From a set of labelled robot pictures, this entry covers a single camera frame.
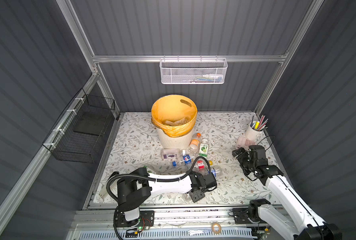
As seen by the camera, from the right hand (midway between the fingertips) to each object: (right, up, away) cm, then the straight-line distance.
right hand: (237, 157), depth 83 cm
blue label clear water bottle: (-10, -10, +5) cm, 15 cm away
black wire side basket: (-84, +12, -11) cm, 85 cm away
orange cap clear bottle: (-24, +3, +14) cm, 28 cm away
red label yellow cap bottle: (-20, -5, +3) cm, 21 cm away
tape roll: (-14, -31, -12) cm, 36 cm away
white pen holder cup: (+15, +14, +13) cm, 25 cm away
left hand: (-24, -18, -3) cm, 30 cm away
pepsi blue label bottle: (-29, -2, +6) cm, 29 cm away
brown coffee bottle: (-33, +20, +13) cm, 41 cm away
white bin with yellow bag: (-37, +24, +19) cm, 48 cm away
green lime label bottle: (-17, +3, +13) cm, 22 cm away
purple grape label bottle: (-38, 0, +9) cm, 39 cm away
